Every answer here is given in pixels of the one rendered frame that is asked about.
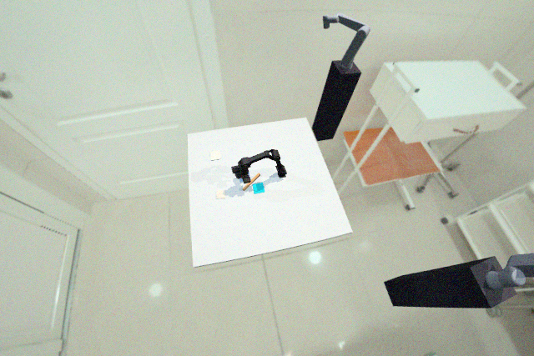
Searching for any tan wooden bar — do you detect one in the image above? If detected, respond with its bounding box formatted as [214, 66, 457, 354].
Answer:
[242, 173, 260, 191]

